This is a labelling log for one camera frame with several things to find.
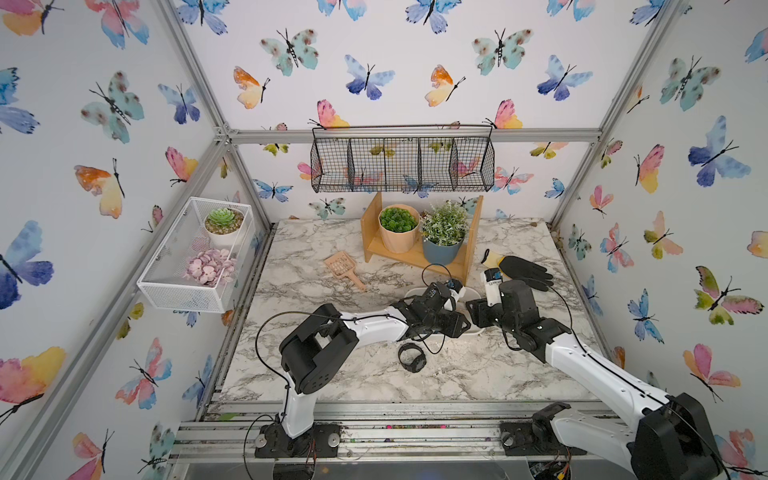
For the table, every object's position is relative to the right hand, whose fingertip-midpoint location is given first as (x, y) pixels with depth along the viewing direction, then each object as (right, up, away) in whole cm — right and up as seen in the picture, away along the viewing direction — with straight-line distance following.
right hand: (477, 299), depth 84 cm
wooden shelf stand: (-31, +16, +20) cm, 40 cm away
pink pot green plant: (-22, +21, +11) cm, 32 cm away
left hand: (-2, -7, +1) cm, 7 cm away
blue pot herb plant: (-9, +20, +5) cm, 23 cm away
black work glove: (+21, +7, +22) cm, 31 cm away
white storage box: (-3, +2, -3) cm, 5 cm away
